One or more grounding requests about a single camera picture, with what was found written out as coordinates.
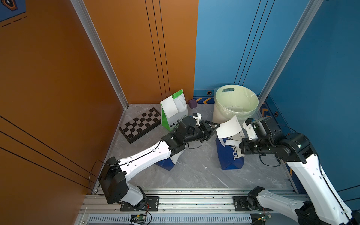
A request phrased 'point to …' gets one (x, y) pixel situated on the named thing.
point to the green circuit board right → (265, 217)
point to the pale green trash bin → (230, 100)
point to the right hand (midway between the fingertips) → (239, 145)
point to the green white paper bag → (180, 101)
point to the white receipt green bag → (169, 107)
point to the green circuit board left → (138, 217)
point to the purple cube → (192, 103)
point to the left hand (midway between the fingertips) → (220, 125)
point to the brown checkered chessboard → (134, 129)
